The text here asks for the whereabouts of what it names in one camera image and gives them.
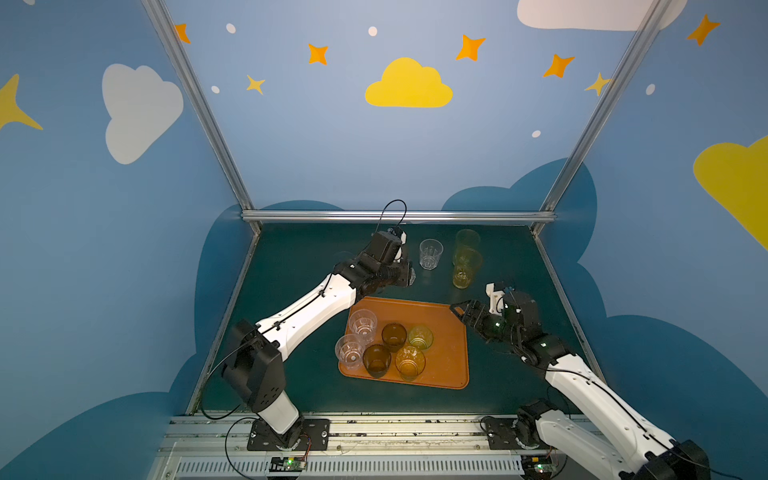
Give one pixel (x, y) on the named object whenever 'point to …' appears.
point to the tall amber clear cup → (410, 362)
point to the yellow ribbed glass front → (466, 264)
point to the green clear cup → (421, 337)
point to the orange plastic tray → (447, 361)
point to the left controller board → (287, 464)
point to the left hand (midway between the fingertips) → (413, 268)
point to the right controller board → (537, 467)
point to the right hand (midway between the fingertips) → (461, 309)
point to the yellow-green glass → (469, 239)
